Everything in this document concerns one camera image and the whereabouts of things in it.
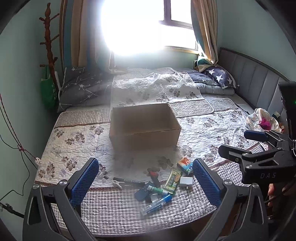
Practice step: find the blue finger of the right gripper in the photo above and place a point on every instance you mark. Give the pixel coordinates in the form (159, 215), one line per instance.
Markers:
(256, 136)

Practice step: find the blue orange tissue pack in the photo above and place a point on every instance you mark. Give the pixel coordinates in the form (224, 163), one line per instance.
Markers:
(186, 166)

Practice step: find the black marker pen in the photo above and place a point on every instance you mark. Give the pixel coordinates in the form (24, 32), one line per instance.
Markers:
(130, 182)

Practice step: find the white plastic clip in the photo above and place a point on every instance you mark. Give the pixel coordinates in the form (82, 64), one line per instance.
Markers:
(118, 184)

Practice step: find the floral quilted bedspread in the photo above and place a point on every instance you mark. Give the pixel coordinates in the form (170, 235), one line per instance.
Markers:
(108, 211)

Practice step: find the green bag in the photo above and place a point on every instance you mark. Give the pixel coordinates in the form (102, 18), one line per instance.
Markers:
(48, 89)

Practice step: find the window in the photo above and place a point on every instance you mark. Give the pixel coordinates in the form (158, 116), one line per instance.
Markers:
(133, 28)

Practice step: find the floral cloth bundle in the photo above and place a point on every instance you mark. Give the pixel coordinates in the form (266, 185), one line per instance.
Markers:
(262, 121)

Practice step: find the blue calculator remote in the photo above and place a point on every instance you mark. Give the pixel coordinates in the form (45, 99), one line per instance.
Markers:
(143, 194)

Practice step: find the dark constellation pillow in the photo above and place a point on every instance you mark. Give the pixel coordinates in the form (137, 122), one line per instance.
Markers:
(84, 87)

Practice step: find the grey folded duvet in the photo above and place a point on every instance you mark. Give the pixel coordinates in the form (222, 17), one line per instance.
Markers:
(207, 85)

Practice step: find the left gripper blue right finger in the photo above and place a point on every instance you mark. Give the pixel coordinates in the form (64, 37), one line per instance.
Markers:
(209, 181)

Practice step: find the navy star pillow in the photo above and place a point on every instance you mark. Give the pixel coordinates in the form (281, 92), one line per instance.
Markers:
(221, 76)

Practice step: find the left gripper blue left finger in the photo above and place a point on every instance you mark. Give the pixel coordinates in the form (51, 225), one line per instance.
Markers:
(81, 181)

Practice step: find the folded floral quilt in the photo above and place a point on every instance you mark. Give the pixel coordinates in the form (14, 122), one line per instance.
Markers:
(165, 85)

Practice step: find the clear glass bottle black cap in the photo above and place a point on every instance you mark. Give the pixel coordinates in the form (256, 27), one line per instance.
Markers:
(152, 198)

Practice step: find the green white glue tube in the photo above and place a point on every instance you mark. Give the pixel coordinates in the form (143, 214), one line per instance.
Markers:
(157, 190)

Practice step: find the wooden coat rack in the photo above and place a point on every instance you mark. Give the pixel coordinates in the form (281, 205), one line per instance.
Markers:
(48, 42)

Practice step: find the grey upholstered headboard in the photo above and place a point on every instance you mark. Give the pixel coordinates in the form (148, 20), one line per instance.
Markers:
(256, 82)

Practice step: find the right beige curtain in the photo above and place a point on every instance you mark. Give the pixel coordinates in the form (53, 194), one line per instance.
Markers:
(205, 25)

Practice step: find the person's right hand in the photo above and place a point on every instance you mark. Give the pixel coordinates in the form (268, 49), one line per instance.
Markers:
(274, 190)

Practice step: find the red black lighter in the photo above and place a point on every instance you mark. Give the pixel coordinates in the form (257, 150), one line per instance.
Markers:
(154, 177)

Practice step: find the black tripod rod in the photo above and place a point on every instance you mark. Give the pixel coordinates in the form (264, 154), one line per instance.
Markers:
(9, 209)

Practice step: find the green seaweed snack packet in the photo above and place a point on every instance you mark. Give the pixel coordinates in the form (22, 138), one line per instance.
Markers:
(172, 182)

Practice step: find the brown cardboard box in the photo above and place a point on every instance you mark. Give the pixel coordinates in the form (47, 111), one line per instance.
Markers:
(143, 127)

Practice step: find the white power adapter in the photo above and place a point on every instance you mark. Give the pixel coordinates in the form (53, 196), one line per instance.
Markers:
(186, 182)

